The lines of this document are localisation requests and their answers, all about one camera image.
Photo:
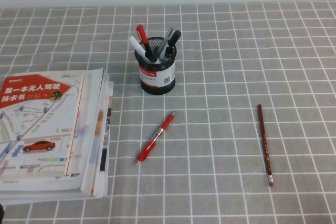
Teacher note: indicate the white marker pen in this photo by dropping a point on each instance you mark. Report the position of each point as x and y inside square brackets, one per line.
[139, 49]

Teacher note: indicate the black mesh pen holder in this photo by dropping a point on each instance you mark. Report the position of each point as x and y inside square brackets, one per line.
[157, 78]

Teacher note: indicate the black clip pen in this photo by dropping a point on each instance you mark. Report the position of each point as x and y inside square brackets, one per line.
[168, 53]

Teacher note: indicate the grey transparent pen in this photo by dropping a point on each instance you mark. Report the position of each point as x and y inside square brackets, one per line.
[164, 41]

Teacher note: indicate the red gel pen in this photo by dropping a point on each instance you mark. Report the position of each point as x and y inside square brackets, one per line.
[151, 144]

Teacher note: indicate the red capped marker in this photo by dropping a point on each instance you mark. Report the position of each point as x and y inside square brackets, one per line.
[143, 38]

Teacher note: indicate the black capped marker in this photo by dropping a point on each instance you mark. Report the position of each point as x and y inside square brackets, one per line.
[171, 42]

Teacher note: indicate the stack of magazines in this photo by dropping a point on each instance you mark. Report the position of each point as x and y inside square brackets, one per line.
[86, 175]

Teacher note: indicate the orange white car book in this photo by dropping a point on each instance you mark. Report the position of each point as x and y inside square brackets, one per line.
[38, 119]

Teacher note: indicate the dark red pencil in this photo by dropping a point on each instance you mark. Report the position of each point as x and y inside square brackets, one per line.
[265, 146]

